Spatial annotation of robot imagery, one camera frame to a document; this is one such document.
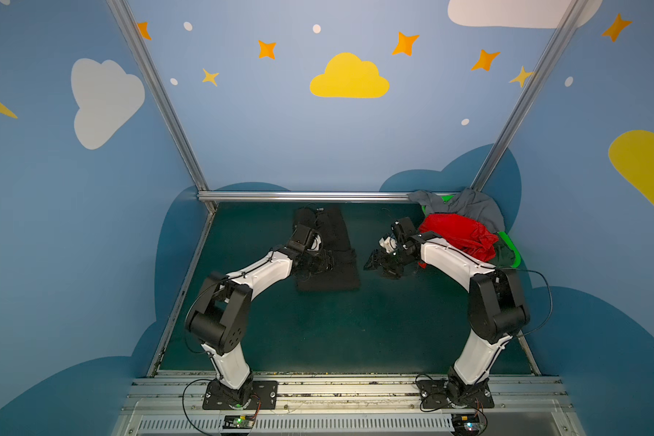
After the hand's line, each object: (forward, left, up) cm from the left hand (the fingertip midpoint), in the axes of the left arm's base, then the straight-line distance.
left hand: (336, 265), depth 91 cm
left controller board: (-43, +26, -10) cm, 51 cm away
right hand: (0, -13, -1) cm, 13 cm away
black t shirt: (+27, +2, -8) cm, 28 cm away
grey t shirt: (+32, -56, 0) cm, 64 cm away
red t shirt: (+16, -50, -2) cm, 52 cm away
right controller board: (-43, -35, -11) cm, 57 cm away
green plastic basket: (+5, -60, +1) cm, 60 cm away
